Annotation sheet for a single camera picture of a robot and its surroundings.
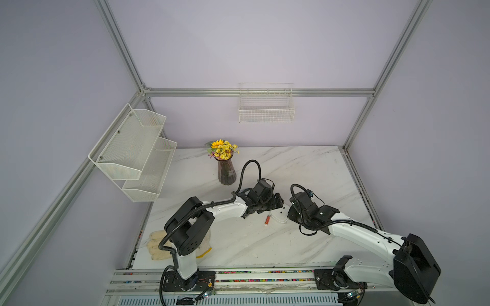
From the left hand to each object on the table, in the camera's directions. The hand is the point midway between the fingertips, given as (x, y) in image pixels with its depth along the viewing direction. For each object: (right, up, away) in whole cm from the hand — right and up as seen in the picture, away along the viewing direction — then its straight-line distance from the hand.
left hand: (277, 204), depth 88 cm
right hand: (+6, -4, -2) cm, 8 cm away
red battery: (-4, -8, +2) cm, 9 cm away
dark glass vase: (-25, +16, +8) cm, 30 cm away
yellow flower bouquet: (-26, +26, -2) cm, 37 cm away
